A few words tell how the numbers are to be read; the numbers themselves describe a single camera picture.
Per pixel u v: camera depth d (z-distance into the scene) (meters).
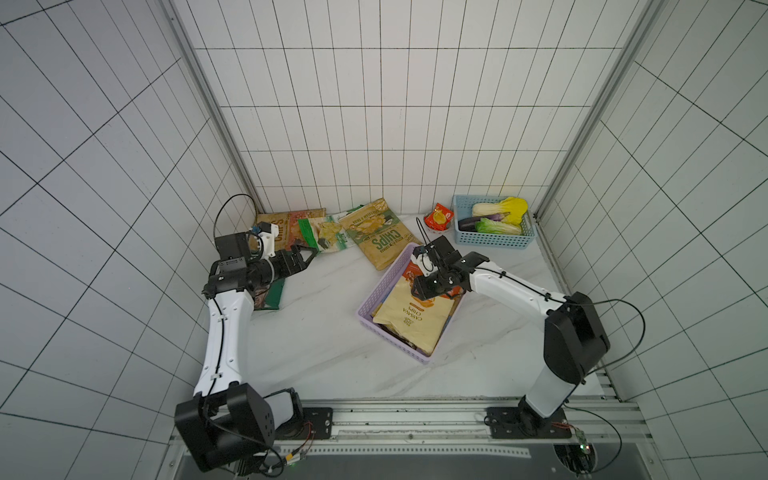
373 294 0.90
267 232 0.69
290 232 1.14
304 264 0.67
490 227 1.07
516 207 1.10
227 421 0.40
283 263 0.67
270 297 0.94
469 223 1.13
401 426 0.74
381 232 1.12
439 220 1.13
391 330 0.84
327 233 1.14
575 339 0.45
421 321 0.86
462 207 1.21
